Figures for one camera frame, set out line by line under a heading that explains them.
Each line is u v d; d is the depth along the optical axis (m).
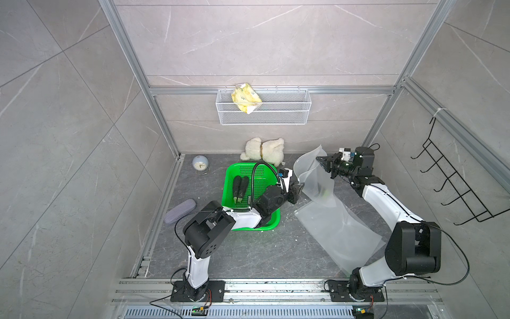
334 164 0.74
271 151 1.10
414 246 0.43
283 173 0.73
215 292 0.73
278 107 1.00
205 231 0.49
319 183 0.93
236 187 1.01
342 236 0.89
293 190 0.76
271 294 0.74
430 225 0.44
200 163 1.07
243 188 1.02
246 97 0.87
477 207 0.60
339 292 0.73
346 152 0.80
